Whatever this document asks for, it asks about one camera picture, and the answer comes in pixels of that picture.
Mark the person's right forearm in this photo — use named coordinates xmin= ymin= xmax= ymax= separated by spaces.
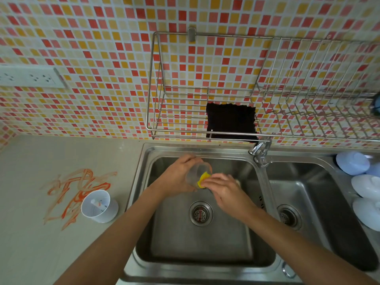
xmin=243 ymin=204 xmax=380 ymax=285

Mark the blue dish brush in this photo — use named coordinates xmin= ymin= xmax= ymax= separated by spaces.
xmin=369 ymin=93 xmax=380 ymax=116

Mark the white plastic cup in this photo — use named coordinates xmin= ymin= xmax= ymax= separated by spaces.
xmin=80 ymin=190 xmax=119 ymax=224

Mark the metal sink drain strainer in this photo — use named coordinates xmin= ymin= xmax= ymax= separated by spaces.
xmin=277 ymin=204 xmax=303 ymax=230
xmin=189 ymin=201 xmax=214 ymax=228

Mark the clear plastic cup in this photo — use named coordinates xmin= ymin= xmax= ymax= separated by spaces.
xmin=185 ymin=162 xmax=213 ymax=189

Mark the pale blue bowl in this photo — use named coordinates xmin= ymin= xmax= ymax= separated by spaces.
xmin=365 ymin=162 xmax=380 ymax=178
xmin=336 ymin=151 xmax=371 ymax=177

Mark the orange sauce smear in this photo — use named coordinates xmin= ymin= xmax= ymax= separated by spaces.
xmin=40 ymin=168 xmax=118 ymax=231

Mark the metal wire dish rack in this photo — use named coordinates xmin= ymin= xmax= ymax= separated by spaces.
xmin=144 ymin=26 xmax=380 ymax=143

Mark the black cloth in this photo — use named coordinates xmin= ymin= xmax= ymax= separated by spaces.
xmin=205 ymin=103 xmax=258 ymax=142

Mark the person's right hand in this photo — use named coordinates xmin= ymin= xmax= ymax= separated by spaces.
xmin=199 ymin=172 xmax=257 ymax=222

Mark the green and yellow sponge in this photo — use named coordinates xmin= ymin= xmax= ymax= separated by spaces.
xmin=197 ymin=171 xmax=212 ymax=189

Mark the stainless steel double sink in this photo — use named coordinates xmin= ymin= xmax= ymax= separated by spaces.
xmin=120 ymin=142 xmax=380 ymax=285

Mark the round sink hole cap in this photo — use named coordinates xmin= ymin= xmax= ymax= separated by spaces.
xmin=281 ymin=261 xmax=297 ymax=279

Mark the white bowl with label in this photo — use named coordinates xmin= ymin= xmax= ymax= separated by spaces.
xmin=352 ymin=198 xmax=380 ymax=232

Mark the person's left hand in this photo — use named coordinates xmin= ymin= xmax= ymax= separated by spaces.
xmin=153 ymin=154 xmax=205 ymax=198

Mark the person's left forearm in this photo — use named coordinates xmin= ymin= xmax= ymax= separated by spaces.
xmin=55 ymin=186 xmax=170 ymax=285

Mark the beige countertop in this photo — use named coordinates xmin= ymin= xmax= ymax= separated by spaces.
xmin=0 ymin=134 xmax=146 ymax=285

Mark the chrome faucet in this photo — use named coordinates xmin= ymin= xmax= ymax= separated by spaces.
xmin=249 ymin=139 xmax=272 ymax=168

